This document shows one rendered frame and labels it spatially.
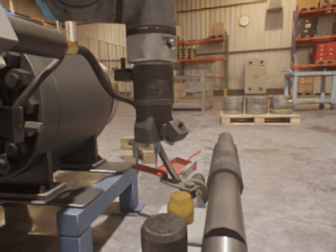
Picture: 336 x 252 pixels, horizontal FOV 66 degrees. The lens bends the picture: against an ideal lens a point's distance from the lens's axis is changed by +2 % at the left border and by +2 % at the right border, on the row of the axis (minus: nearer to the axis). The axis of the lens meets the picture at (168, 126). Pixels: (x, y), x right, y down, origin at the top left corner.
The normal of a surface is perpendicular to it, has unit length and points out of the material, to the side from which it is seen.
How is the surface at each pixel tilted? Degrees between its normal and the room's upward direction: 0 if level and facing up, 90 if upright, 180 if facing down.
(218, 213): 15
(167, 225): 0
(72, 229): 90
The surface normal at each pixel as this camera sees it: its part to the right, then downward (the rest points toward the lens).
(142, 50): -0.29, 0.15
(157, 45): 0.24, 0.14
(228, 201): 0.22, -0.95
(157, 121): 0.75, 0.03
